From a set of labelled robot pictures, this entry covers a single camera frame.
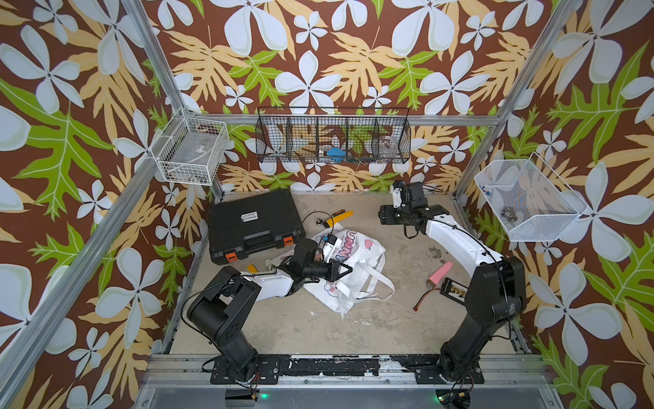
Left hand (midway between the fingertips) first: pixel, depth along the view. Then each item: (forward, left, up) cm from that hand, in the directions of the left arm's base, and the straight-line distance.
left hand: (352, 267), depth 84 cm
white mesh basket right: (+15, -57, +17) cm, 61 cm away
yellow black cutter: (+5, +37, -11) cm, 39 cm away
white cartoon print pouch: (+1, -7, -11) cm, 13 cm away
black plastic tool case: (+20, +41, -5) cm, 46 cm away
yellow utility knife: (+26, +7, -9) cm, 29 cm away
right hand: (+20, -13, +6) cm, 25 cm away
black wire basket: (+46, +9, +20) cm, 51 cm away
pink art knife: (+2, -33, -10) cm, 34 cm away
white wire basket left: (+32, +56, +23) cm, 68 cm away
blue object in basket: (+38, +5, +17) cm, 42 cm away
